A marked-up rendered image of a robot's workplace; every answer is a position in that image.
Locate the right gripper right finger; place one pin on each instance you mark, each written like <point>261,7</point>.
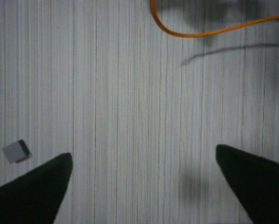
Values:
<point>254,180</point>

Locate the orange cable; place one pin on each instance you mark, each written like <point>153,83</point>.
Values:
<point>162,27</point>

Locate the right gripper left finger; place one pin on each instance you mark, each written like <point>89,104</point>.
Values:
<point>36,196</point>

